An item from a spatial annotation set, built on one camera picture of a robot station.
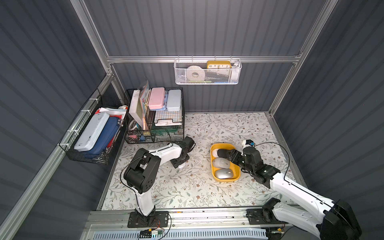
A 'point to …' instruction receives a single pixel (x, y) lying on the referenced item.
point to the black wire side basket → (97, 104)
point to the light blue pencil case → (174, 100)
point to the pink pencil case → (157, 99)
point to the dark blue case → (105, 139)
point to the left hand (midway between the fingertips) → (183, 160)
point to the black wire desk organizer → (154, 115)
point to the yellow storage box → (235, 168)
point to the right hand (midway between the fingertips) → (233, 156)
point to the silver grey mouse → (224, 173)
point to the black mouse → (223, 153)
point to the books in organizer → (139, 103)
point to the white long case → (89, 135)
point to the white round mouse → (214, 153)
